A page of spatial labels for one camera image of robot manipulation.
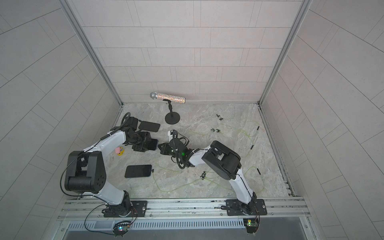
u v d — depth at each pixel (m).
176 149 0.68
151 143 0.88
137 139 0.75
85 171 0.43
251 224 0.68
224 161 0.52
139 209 0.71
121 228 0.64
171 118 1.06
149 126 1.06
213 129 1.01
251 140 0.96
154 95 0.91
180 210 0.71
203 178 0.81
